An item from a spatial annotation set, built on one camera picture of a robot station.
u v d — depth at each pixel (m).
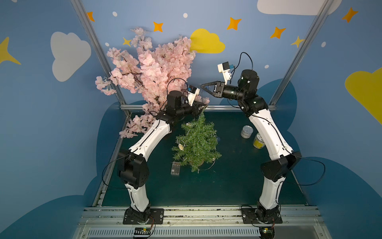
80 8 0.69
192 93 0.68
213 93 0.62
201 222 0.73
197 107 0.69
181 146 0.75
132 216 0.68
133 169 0.47
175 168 0.90
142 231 0.73
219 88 0.58
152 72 0.52
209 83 0.63
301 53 0.86
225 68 0.59
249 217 0.74
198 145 0.72
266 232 0.73
